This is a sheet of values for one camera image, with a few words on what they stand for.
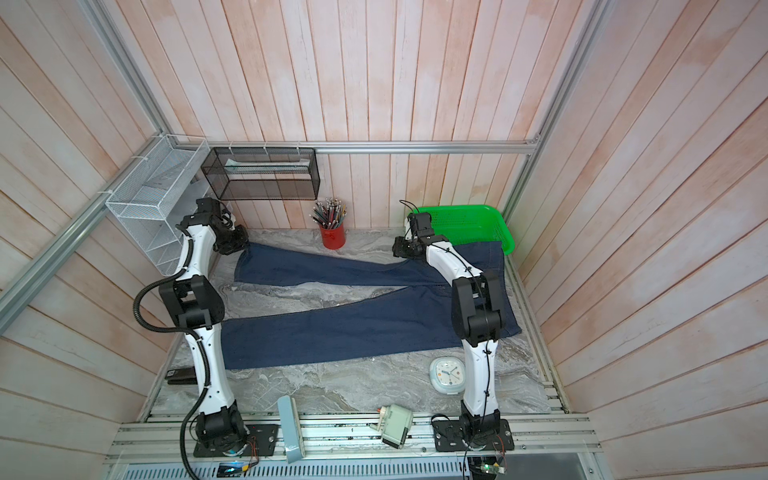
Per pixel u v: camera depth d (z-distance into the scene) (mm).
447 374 817
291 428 724
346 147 970
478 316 566
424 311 975
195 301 637
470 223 1142
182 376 817
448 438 731
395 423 719
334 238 1114
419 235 799
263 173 1057
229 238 880
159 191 798
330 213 1044
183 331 621
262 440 733
